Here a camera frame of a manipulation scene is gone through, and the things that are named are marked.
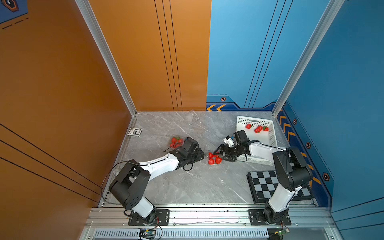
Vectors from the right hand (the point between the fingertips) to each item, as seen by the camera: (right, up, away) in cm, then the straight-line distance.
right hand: (218, 155), depth 91 cm
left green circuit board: (-37, -34, -19) cm, 54 cm away
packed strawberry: (-30, +5, +8) cm, 31 cm away
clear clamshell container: (-2, -2, +3) cm, 4 cm away
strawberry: (-29, +8, +10) cm, 32 cm away
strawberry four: (+36, +16, +15) cm, 42 cm away
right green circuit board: (+27, -32, -21) cm, 47 cm away
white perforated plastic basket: (+32, +12, +15) cm, 37 cm away
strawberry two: (+31, +15, +15) cm, 38 cm away
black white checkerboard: (+23, -14, -10) cm, 29 cm away
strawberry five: (-5, -4, -1) cm, 6 cm away
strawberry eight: (-5, 0, +2) cm, 5 cm away
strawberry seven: (0, -3, +1) cm, 3 cm away
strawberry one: (+25, +18, +17) cm, 35 cm away
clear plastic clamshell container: (-27, +5, +9) cm, 29 cm away
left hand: (-9, +2, -2) cm, 9 cm away
